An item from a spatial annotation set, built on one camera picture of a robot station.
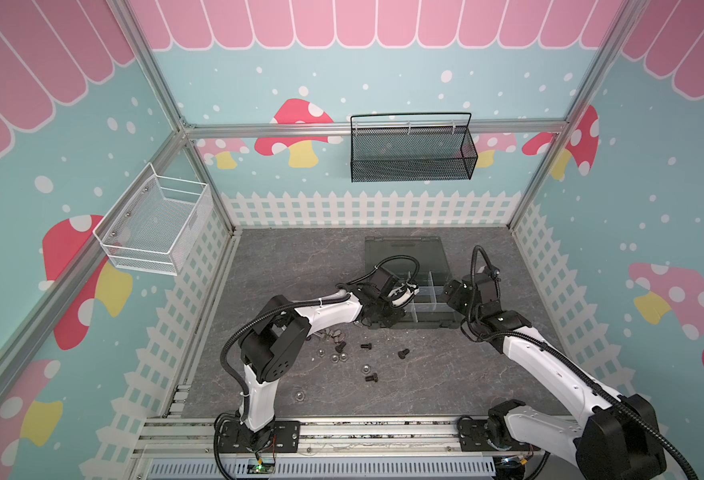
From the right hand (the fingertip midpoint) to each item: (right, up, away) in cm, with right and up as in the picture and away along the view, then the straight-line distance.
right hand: (454, 290), depth 85 cm
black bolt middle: (-24, -17, +4) cm, 30 cm away
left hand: (-15, -8, +6) cm, 18 cm away
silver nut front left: (-43, -28, -5) cm, 52 cm away
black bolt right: (-15, -19, +2) cm, 24 cm away
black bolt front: (-23, -24, -2) cm, 34 cm away
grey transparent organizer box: (-5, -7, +11) cm, 14 cm away
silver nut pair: (-34, -20, +2) cm, 40 cm away
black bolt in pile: (-33, -18, +4) cm, 38 cm away
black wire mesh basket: (-17, +46, +11) cm, 50 cm away
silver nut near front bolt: (-25, -22, 0) cm, 34 cm away
